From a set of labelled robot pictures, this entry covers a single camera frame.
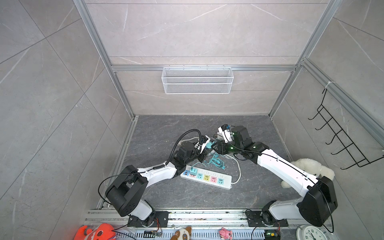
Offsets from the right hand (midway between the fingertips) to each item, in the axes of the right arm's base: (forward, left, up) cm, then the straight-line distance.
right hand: (214, 145), depth 80 cm
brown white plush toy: (-38, +17, -15) cm, 45 cm away
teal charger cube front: (-10, +11, -13) cm, 20 cm away
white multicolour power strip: (-12, +2, -15) cm, 20 cm away
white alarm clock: (-39, -42, -15) cm, 59 cm away
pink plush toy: (-39, -2, -16) cm, 42 cm away
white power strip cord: (-6, -16, -17) cm, 24 cm away
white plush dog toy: (-14, -46, 0) cm, 49 cm away
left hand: (+2, +2, -1) cm, 3 cm away
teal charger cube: (0, +3, 0) cm, 3 cm away
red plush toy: (-37, +51, -10) cm, 64 cm away
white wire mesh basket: (+46, +8, +11) cm, 48 cm away
